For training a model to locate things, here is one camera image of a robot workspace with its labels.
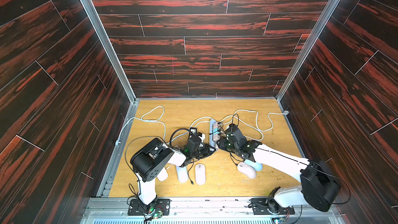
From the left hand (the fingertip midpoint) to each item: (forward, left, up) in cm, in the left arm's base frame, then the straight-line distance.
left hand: (216, 150), depth 90 cm
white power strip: (+10, +1, +4) cm, 11 cm away
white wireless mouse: (-14, +30, -3) cm, 33 cm away
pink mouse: (-10, -17, -2) cm, 20 cm away
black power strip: (+13, +14, 0) cm, 20 cm away
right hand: (+3, -1, +6) cm, 7 cm away
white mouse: (-13, +19, 0) cm, 23 cm away
